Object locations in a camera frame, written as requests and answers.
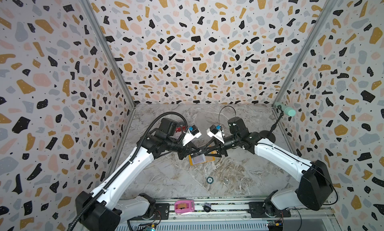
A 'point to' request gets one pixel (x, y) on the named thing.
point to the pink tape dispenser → (182, 206)
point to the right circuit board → (275, 225)
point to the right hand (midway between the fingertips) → (206, 148)
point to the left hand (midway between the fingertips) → (199, 146)
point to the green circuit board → (152, 228)
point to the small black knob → (207, 208)
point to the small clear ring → (225, 181)
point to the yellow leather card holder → (200, 159)
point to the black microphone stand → (270, 134)
